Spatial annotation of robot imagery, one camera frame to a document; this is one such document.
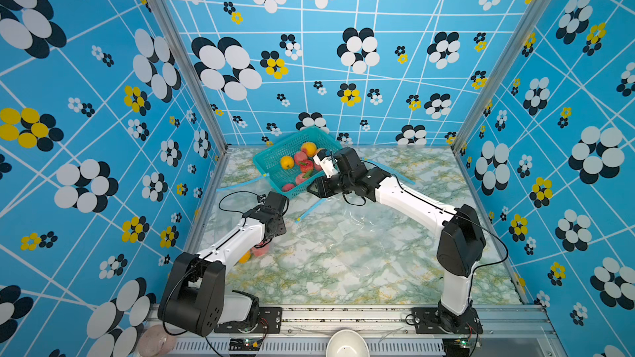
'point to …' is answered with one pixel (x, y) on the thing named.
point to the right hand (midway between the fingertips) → (314, 186)
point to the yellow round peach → (287, 162)
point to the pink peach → (260, 250)
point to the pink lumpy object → (154, 342)
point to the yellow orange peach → (245, 257)
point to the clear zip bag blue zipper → (231, 203)
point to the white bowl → (347, 343)
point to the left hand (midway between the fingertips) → (277, 226)
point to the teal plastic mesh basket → (270, 159)
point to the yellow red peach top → (308, 148)
